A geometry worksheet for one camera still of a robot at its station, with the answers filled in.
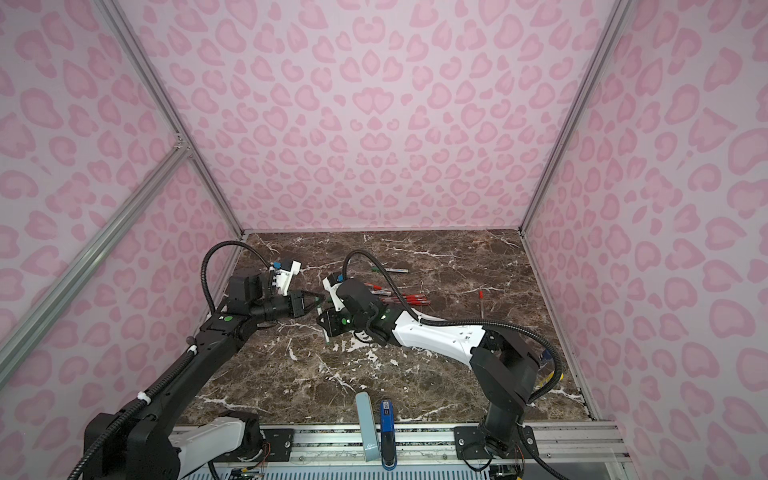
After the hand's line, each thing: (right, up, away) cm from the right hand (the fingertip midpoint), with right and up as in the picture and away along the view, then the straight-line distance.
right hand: (319, 318), depth 77 cm
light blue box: (+12, -25, -3) cm, 28 cm away
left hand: (+1, +6, 0) cm, 6 cm away
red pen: (+48, +3, +25) cm, 54 cm away
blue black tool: (+18, -27, -5) cm, 33 cm away
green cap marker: (+13, +11, +30) cm, 35 cm away
